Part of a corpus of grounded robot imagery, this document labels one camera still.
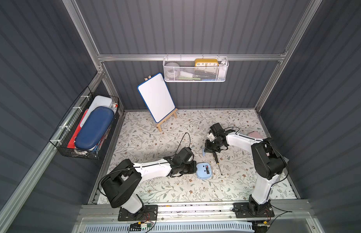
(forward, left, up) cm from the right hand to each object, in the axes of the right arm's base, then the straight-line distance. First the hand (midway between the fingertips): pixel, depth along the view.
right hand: (207, 149), depth 94 cm
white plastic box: (+10, +61, +32) cm, 70 cm away
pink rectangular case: (+14, -37, -3) cm, 39 cm away
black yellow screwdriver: (-8, -6, -3) cm, 10 cm away
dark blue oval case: (-7, +56, +31) cm, 65 cm away
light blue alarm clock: (-15, +5, 0) cm, 16 cm away
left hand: (-16, +6, +2) cm, 17 cm away
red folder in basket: (-14, +66, +28) cm, 73 cm away
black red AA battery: (-14, +1, +1) cm, 14 cm away
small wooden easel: (+17, +33, +4) cm, 37 cm away
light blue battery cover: (-2, +2, -2) cm, 3 cm away
